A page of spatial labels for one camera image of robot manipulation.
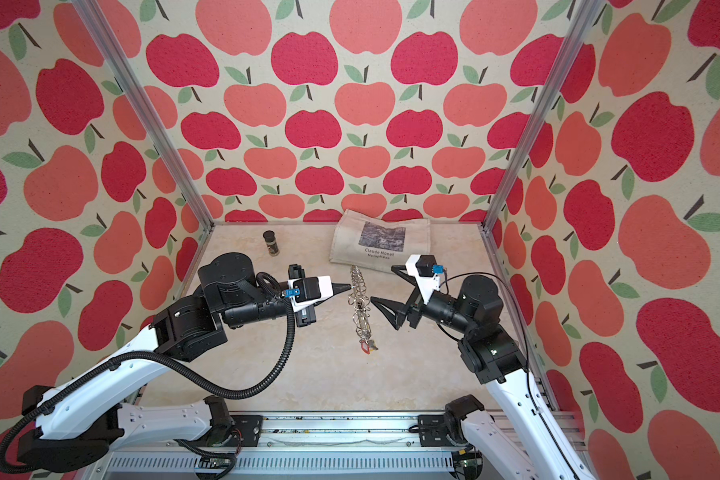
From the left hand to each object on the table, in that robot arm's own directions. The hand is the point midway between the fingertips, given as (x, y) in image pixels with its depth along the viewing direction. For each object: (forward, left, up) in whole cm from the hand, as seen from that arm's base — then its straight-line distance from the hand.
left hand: (350, 284), depth 51 cm
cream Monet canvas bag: (+41, -9, -35) cm, 54 cm away
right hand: (+7, -9, -8) cm, 14 cm away
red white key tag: (-5, -3, -14) cm, 16 cm away
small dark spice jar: (+44, +30, -37) cm, 65 cm away
